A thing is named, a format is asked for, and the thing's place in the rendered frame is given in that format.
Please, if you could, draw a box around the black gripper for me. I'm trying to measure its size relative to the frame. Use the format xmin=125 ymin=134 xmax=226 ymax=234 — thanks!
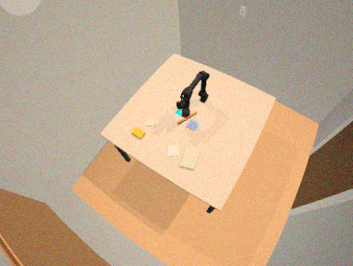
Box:
xmin=182 ymin=103 xmax=190 ymax=116

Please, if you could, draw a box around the orange flat bar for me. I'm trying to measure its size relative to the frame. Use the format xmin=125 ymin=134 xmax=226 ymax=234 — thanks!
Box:
xmin=177 ymin=111 xmax=197 ymax=125

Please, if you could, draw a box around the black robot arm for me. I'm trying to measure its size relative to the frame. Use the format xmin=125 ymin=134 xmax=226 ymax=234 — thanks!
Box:
xmin=176 ymin=71 xmax=210 ymax=109

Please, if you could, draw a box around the yellow rectangular block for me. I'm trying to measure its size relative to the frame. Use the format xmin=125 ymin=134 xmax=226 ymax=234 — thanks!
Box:
xmin=132 ymin=127 xmax=145 ymax=139

